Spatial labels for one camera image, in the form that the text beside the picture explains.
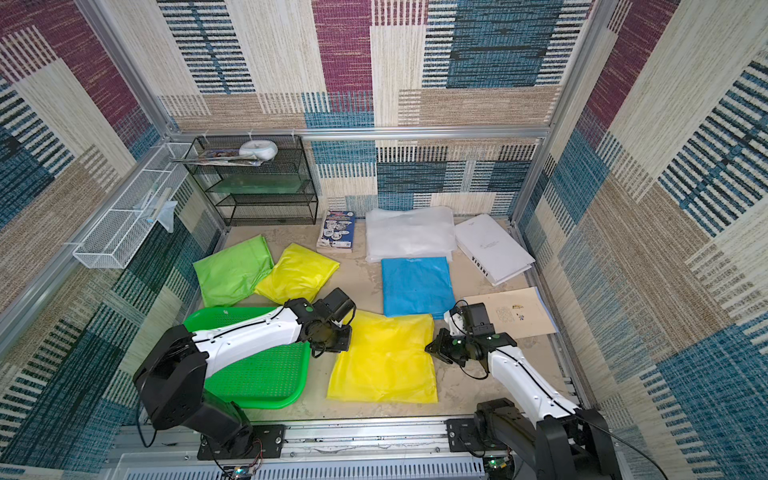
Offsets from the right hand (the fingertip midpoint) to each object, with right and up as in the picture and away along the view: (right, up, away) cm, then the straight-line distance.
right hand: (426, 344), depth 84 cm
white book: (+27, +26, +22) cm, 43 cm away
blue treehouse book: (-29, +34, +31) cm, 54 cm away
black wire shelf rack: (-57, +50, +22) cm, 79 cm away
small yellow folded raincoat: (-41, +18, +19) cm, 49 cm away
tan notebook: (+30, +7, +10) cm, 33 cm away
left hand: (-22, 0, +1) cm, 22 cm away
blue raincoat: (-1, +14, +17) cm, 22 cm away
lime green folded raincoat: (-63, +19, +19) cm, 69 cm away
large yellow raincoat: (-11, -4, -1) cm, 11 cm away
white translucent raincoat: (-2, +33, +28) cm, 43 cm away
